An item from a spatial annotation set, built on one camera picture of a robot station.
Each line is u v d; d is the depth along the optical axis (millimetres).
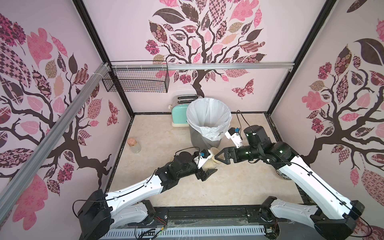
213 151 667
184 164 557
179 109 1021
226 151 561
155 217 717
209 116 976
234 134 601
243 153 562
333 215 389
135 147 929
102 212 392
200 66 918
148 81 795
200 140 1035
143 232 723
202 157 609
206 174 644
